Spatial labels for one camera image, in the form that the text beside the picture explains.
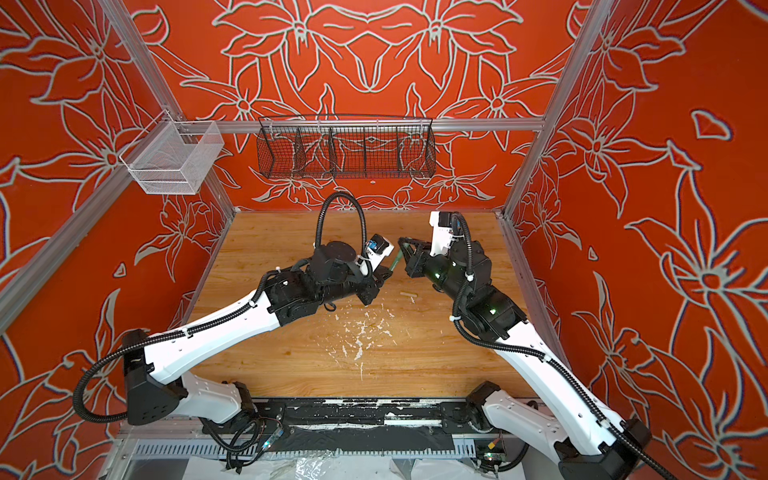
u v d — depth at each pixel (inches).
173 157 36.2
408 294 37.4
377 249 22.1
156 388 15.7
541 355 16.6
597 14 27.6
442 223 21.7
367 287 23.3
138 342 16.3
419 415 29.3
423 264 22.4
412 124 36.2
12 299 19.6
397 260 25.9
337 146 39.5
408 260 24.4
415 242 24.3
